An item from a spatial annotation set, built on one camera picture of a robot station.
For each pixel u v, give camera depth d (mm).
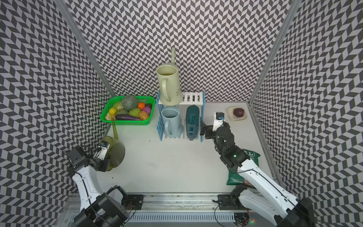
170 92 706
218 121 608
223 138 509
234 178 776
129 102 1023
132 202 719
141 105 1109
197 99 846
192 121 839
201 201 754
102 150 699
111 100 1116
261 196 461
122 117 998
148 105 1118
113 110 1023
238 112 1053
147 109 1059
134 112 1023
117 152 906
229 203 672
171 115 865
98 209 430
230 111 1112
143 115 1010
